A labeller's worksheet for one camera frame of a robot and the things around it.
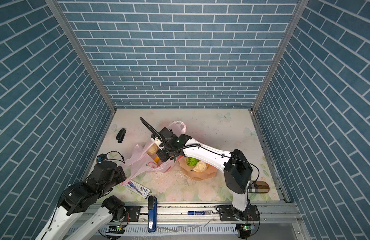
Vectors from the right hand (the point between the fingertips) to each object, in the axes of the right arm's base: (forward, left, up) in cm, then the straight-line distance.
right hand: (158, 153), depth 80 cm
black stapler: (+17, +32, -11) cm, 38 cm away
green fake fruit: (0, -18, -8) cm, 20 cm away
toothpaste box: (-15, +10, -13) cm, 23 cm away
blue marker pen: (-23, -25, -14) cm, 37 cm away
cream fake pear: (-1, -23, -9) cm, 25 cm away
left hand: (-11, +13, +2) cm, 17 cm away
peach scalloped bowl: (-3, -29, -14) cm, 32 cm away
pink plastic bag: (-5, +8, 0) cm, 9 cm away
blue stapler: (-26, -2, -11) cm, 28 cm away
